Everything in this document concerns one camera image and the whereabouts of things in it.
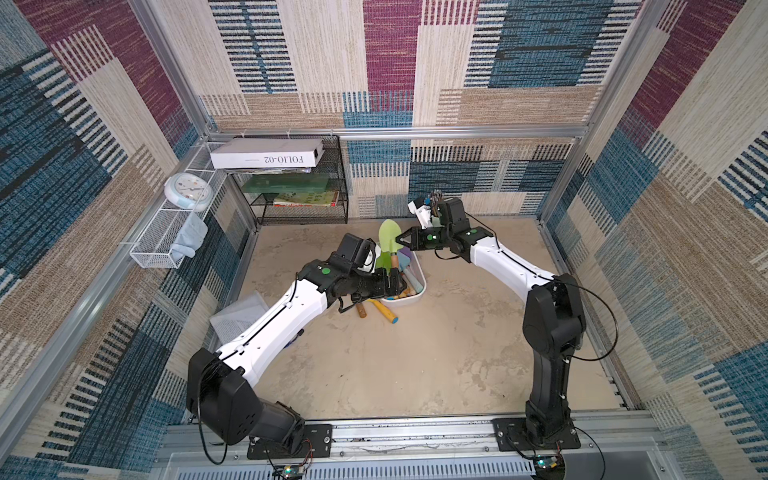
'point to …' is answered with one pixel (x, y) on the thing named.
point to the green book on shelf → (286, 183)
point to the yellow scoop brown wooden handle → (361, 310)
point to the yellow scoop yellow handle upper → (393, 318)
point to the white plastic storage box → (412, 273)
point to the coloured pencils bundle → (436, 197)
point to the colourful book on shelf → (307, 199)
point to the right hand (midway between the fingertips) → (395, 237)
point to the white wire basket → (167, 230)
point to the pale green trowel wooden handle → (390, 239)
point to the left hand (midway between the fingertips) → (393, 286)
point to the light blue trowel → (404, 263)
